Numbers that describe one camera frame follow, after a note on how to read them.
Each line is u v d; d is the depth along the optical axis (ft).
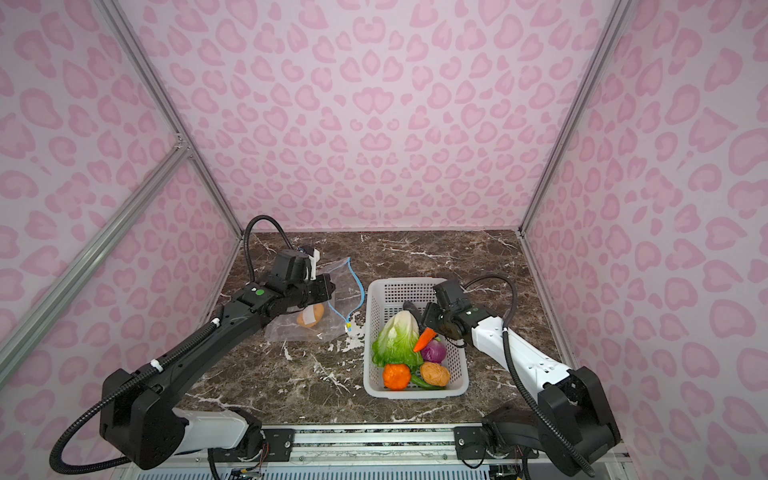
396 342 2.67
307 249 2.39
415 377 2.68
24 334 1.69
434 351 2.69
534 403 1.32
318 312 2.89
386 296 3.13
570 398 1.33
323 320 2.82
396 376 2.53
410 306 3.11
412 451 2.40
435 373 2.62
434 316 2.51
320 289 2.35
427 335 2.75
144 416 1.27
